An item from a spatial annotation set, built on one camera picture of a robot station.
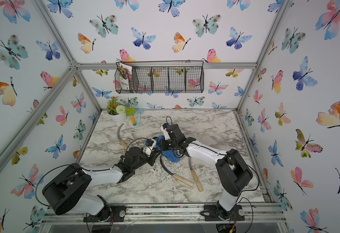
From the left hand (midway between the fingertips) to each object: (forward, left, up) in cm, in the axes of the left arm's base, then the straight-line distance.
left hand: (160, 148), depth 86 cm
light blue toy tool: (+41, +20, -10) cm, 47 cm away
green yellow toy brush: (+40, +27, -9) cm, 49 cm away
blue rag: (-5, -5, +3) cm, 7 cm away
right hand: (+2, +1, +3) cm, 4 cm away
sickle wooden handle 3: (-20, -22, -10) cm, 31 cm away
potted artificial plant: (+28, +32, +2) cm, 43 cm away
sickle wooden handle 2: (-15, -13, -11) cm, 22 cm away
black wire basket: (+43, +1, +20) cm, 48 cm away
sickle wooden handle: (+11, +27, -11) cm, 31 cm away
